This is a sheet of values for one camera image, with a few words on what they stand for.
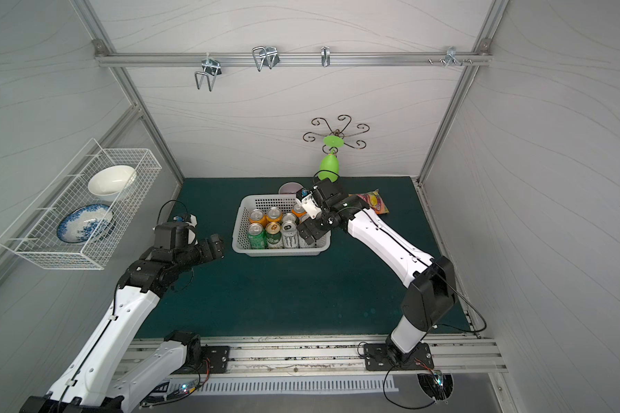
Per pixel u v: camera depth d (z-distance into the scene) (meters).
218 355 0.74
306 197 0.72
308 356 0.75
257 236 0.88
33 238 0.56
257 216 0.93
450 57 0.77
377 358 0.73
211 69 0.79
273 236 0.90
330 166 0.95
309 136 0.91
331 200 0.61
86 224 0.65
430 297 0.43
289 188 1.11
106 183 0.73
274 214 0.96
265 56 0.76
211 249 0.68
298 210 0.96
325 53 0.73
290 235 0.86
